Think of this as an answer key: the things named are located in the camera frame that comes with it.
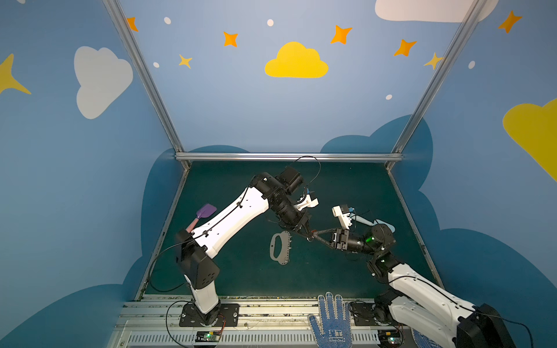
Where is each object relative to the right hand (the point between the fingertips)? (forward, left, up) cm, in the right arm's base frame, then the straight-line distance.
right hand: (316, 235), depth 67 cm
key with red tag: (-1, +2, -1) cm, 2 cm away
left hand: (0, +1, +1) cm, 2 cm away
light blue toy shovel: (+21, -32, -25) cm, 46 cm away
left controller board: (-26, +34, -24) cm, 50 cm away
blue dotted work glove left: (-22, -8, -25) cm, 34 cm away
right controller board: (-23, -27, -26) cm, 44 cm away
